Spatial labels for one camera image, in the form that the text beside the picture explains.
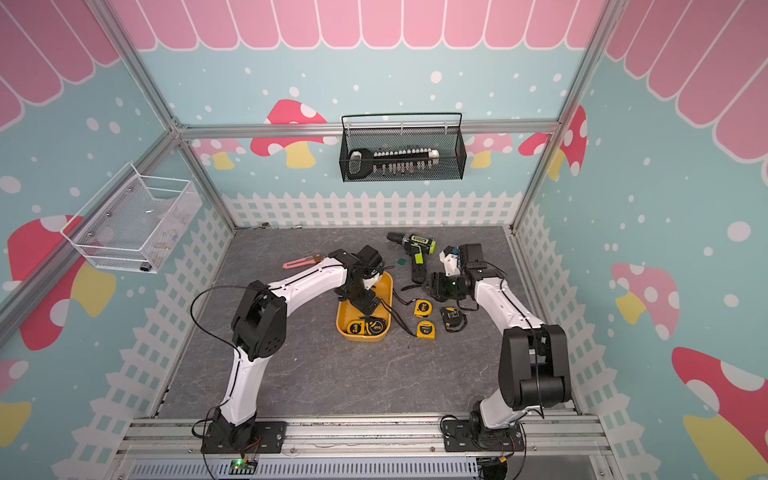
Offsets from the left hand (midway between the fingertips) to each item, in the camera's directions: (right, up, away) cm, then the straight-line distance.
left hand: (358, 305), depth 94 cm
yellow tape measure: (+20, -1, +1) cm, 20 cm away
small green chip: (+14, +14, +16) cm, 25 cm away
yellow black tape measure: (0, -6, -3) cm, 7 cm away
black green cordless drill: (+20, +19, +15) cm, 31 cm away
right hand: (+23, +6, -4) cm, 24 cm away
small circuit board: (-26, -37, -21) cm, 50 cm away
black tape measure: (+30, -4, -2) cm, 30 cm away
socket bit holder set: (+2, +44, -5) cm, 44 cm away
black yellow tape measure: (+6, -6, -5) cm, 10 cm away
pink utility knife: (-20, +14, +16) cm, 29 cm away
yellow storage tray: (-4, -3, +2) cm, 5 cm away
